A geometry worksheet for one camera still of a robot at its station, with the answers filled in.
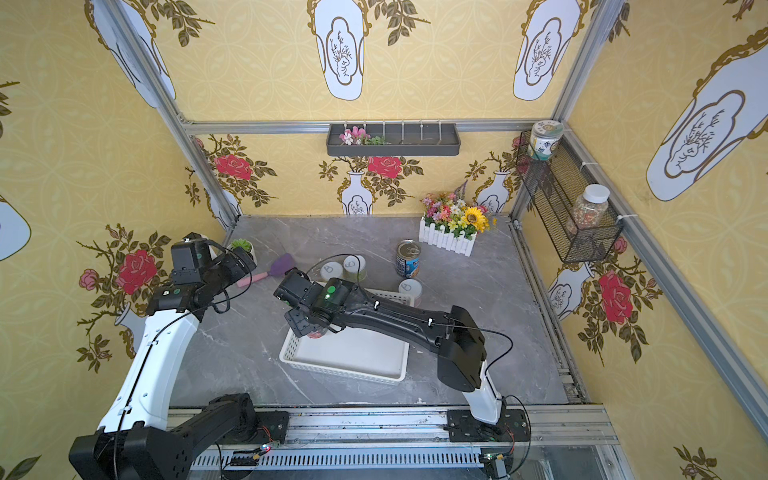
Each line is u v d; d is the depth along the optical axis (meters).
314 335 0.81
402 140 0.92
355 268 0.99
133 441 0.37
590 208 0.65
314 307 0.53
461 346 0.44
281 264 1.09
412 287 0.94
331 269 0.98
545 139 0.85
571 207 0.68
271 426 0.74
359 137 0.88
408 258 0.95
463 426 0.73
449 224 0.99
